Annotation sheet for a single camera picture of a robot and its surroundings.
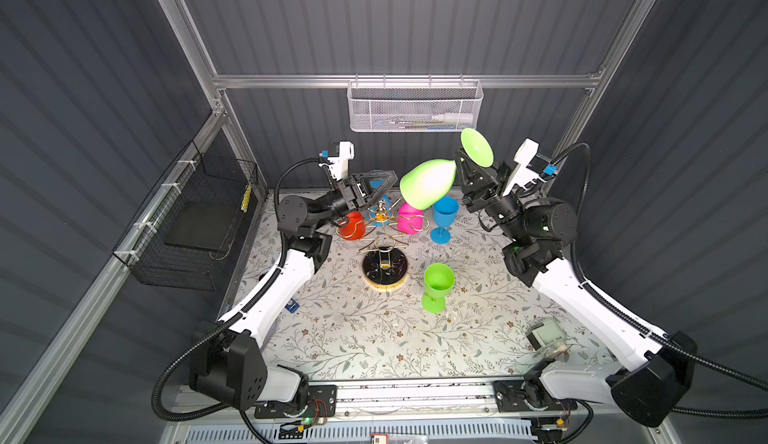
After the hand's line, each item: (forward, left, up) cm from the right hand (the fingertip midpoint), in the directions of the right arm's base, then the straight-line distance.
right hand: (460, 159), depth 49 cm
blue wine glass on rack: (+9, +15, -25) cm, 31 cm away
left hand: (+2, +11, -6) cm, 12 cm away
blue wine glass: (+22, -4, -38) cm, 45 cm away
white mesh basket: (+76, +3, -33) cm, 83 cm away
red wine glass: (+14, +23, -35) cm, 45 cm away
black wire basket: (+4, +63, -24) cm, 68 cm away
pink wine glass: (+16, +7, -36) cm, 40 cm away
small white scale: (-14, -28, -49) cm, 58 cm away
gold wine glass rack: (+11, +15, -51) cm, 55 cm away
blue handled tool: (-4, +42, -52) cm, 68 cm away
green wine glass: (+2, -1, -47) cm, 47 cm away
